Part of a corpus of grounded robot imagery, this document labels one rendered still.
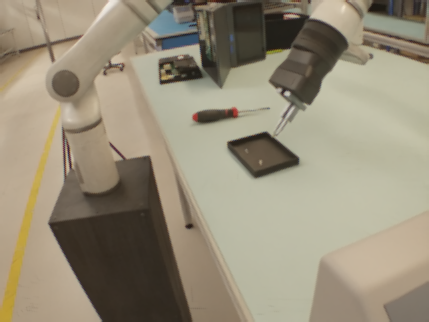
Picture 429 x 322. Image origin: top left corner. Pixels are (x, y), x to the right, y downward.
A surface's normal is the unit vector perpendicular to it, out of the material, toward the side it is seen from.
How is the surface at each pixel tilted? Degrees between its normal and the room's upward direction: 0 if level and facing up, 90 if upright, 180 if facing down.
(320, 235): 0
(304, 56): 54
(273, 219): 0
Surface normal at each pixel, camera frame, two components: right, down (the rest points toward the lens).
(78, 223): 0.15, 0.50
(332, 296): -0.95, 0.24
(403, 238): -0.15, -0.91
